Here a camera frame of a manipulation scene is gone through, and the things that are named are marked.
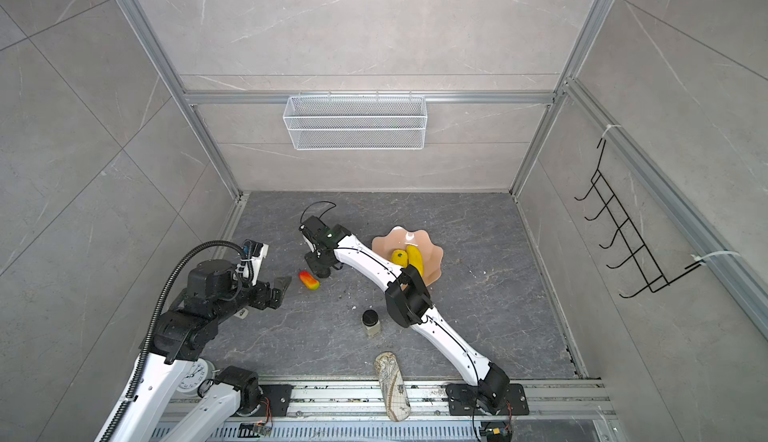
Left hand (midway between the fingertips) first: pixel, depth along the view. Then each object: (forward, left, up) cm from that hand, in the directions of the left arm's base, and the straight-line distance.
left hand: (270, 267), depth 72 cm
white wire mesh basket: (+52, -19, +6) cm, 56 cm away
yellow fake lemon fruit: (+12, -38, -18) cm, 44 cm away
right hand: (+14, -6, -21) cm, 26 cm away
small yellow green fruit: (+12, -33, -18) cm, 40 cm away
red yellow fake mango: (+7, -4, -21) cm, 22 cm away
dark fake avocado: (+9, -9, -20) cm, 23 cm away
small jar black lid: (-10, -24, -15) cm, 30 cm away
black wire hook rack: (-10, -84, +10) cm, 85 cm away
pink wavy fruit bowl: (+22, -34, -20) cm, 45 cm away
